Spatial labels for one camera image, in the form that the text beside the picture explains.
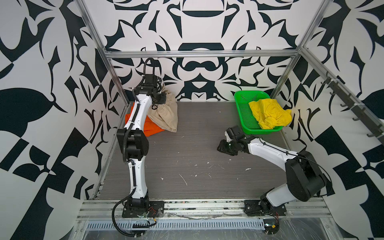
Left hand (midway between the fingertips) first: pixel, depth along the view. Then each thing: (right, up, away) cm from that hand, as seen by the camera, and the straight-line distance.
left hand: (162, 95), depth 92 cm
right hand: (+34, -32, -3) cm, 47 cm away
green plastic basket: (+58, -15, +15) cm, 62 cm away
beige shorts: (+2, -12, 0) cm, 12 cm away
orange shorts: (-9, -21, +9) cm, 25 cm away
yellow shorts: (+69, -11, +7) cm, 71 cm away
